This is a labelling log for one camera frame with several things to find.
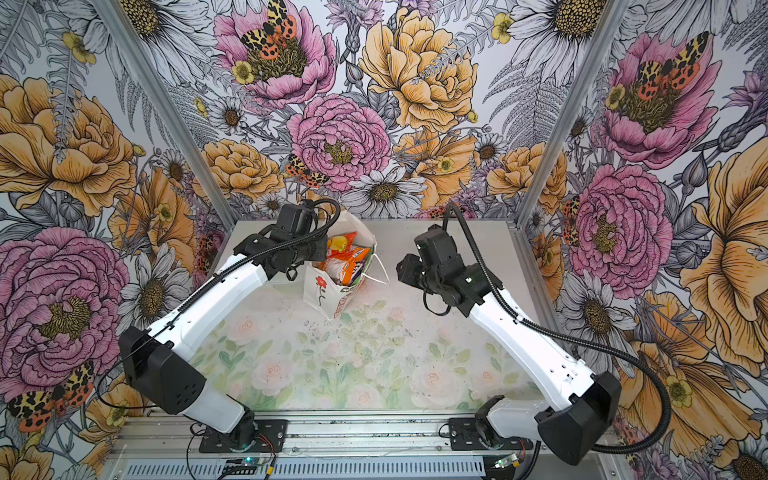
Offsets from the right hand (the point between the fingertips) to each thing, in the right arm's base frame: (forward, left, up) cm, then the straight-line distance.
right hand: (404, 280), depth 74 cm
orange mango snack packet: (+7, +15, -4) cm, 17 cm away
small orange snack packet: (+14, +17, -3) cm, 23 cm away
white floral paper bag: (+3, +22, -9) cm, 24 cm away
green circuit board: (-34, +39, -26) cm, 58 cm away
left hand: (+11, +23, -1) cm, 25 cm away
